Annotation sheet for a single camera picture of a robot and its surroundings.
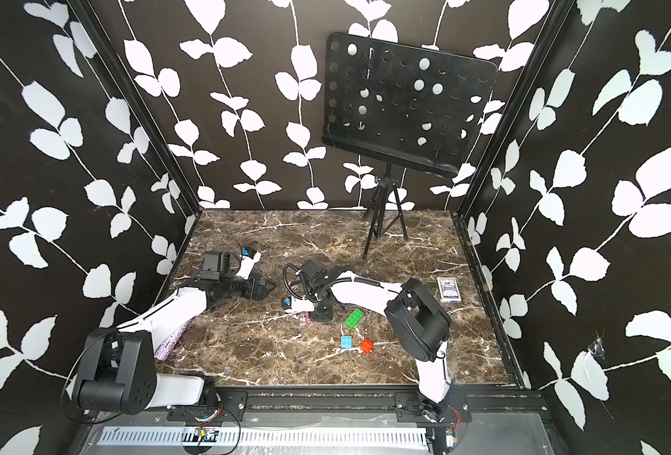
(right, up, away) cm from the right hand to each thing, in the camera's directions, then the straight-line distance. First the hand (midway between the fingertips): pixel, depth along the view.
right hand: (313, 305), depth 89 cm
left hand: (-15, +9, 0) cm, 18 cm away
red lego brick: (+17, -11, -5) cm, 21 cm away
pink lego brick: (-2, -5, 0) cm, 5 cm away
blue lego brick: (+11, -10, -5) cm, 15 cm away
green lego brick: (+13, -4, 0) cm, 14 cm away
